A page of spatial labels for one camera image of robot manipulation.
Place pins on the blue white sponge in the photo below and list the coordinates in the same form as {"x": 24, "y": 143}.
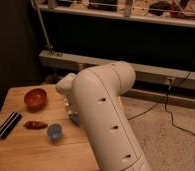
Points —
{"x": 74, "y": 119}

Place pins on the red bowl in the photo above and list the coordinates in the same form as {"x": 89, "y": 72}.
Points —
{"x": 35, "y": 99}

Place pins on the blue glass cup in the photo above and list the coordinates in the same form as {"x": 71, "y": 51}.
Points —
{"x": 54, "y": 132}

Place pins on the red chili pepper toy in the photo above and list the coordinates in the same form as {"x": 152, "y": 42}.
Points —
{"x": 35, "y": 125}

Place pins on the upper white shelf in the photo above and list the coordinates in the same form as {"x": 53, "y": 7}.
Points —
{"x": 168, "y": 12}

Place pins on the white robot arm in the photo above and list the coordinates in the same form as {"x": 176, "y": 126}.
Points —
{"x": 94, "y": 93}

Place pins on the metal diagonal rod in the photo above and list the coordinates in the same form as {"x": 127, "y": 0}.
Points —
{"x": 48, "y": 44}

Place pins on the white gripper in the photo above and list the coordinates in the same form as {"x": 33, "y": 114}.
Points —
{"x": 64, "y": 87}

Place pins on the white shelf rail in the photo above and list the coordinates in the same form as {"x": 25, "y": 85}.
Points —
{"x": 144, "y": 73}

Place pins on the black white striped block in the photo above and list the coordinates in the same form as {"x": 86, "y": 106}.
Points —
{"x": 9, "y": 124}

